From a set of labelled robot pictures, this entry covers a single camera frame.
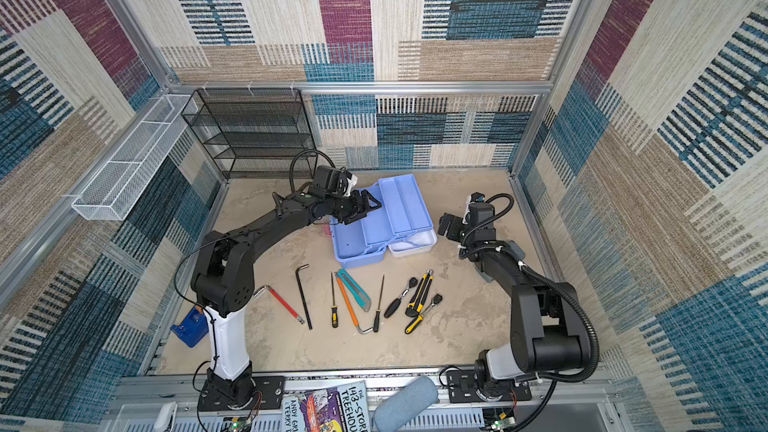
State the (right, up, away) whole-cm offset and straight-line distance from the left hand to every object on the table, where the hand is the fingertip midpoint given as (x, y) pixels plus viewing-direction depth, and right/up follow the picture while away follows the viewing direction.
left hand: (376, 204), depth 90 cm
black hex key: (-20, -30, -3) cm, 36 cm away
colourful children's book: (-8, -47, -20) cm, 52 cm away
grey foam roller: (+6, -46, -21) cm, 51 cm away
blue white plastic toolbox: (+7, -7, +1) cm, 10 cm away
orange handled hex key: (-7, -30, -3) cm, 31 cm away
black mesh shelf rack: (-45, +26, +21) cm, 56 cm away
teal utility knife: (-6, -25, -1) cm, 26 cm away
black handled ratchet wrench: (+5, -29, -4) cm, 30 cm away
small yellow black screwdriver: (-12, -30, -3) cm, 33 cm away
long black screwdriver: (0, -31, -5) cm, 32 cm away
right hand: (+24, -7, +3) cm, 25 cm away
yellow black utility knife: (+11, -29, -5) cm, 31 cm away
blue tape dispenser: (-48, -33, -9) cm, 59 cm away
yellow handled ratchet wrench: (+11, -32, -6) cm, 34 cm away
